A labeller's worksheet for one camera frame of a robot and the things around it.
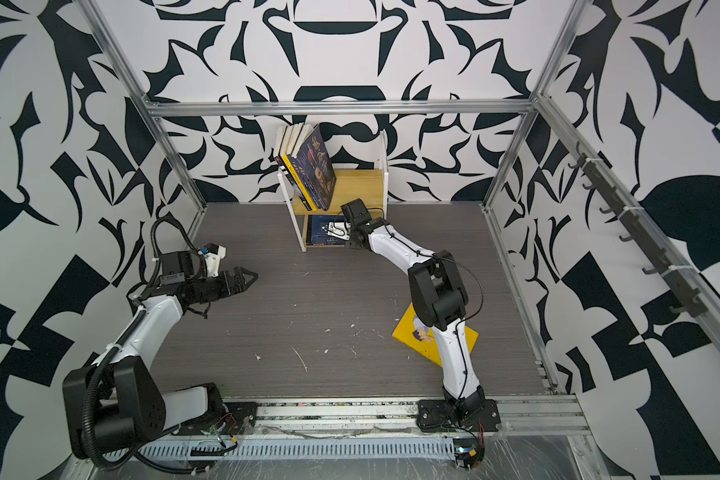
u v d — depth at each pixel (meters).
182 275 0.66
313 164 0.85
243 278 0.77
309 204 0.88
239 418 0.74
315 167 0.85
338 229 0.87
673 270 0.51
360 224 0.77
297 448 0.71
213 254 0.78
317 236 0.99
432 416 0.74
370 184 1.11
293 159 0.76
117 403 0.41
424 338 0.87
